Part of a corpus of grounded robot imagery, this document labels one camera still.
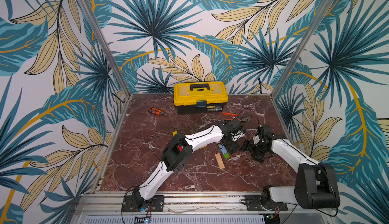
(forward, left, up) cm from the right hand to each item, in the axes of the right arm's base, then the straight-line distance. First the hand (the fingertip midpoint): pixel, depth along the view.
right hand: (245, 153), depth 87 cm
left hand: (+2, +8, +1) cm, 9 cm away
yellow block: (+16, +42, -2) cm, 45 cm away
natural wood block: (-3, +15, -3) cm, 16 cm away
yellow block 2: (+5, +25, -3) cm, 26 cm away
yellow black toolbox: (+32, +29, +15) cm, 45 cm away
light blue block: (+4, +13, 0) cm, 14 cm away
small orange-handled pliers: (+32, +55, 0) cm, 63 cm away
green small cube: (-1, +11, -1) cm, 11 cm away
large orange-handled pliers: (+27, -1, -2) cm, 27 cm away
